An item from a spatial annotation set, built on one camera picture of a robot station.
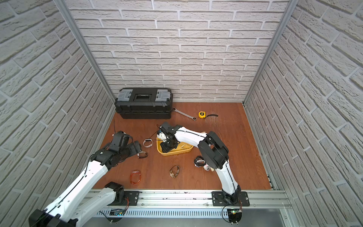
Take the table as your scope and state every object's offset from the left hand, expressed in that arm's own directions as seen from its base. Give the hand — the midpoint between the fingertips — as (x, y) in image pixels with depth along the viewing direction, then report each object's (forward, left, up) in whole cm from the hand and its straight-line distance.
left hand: (136, 145), depth 80 cm
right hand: (+3, -17, -10) cm, 20 cm away
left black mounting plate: (-25, +1, -12) cm, 28 cm away
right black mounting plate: (-26, -46, -11) cm, 54 cm away
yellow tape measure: (+32, -42, -10) cm, 54 cm away
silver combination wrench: (+30, -36, -11) cm, 48 cm away
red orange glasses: (-11, 0, -11) cm, 16 cm away
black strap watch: (-6, -38, -10) cm, 39 cm away
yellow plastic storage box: (+3, -27, -9) cm, 29 cm away
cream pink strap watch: (-10, -42, -10) cm, 45 cm away
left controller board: (-31, +7, -14) cm, 34 cm away
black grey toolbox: (+31, 0, +4) cm, 31 cm away
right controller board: (-33, -54, -13) cm, 65 cm away
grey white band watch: (+6, -4, -11) cm, 13 cm away
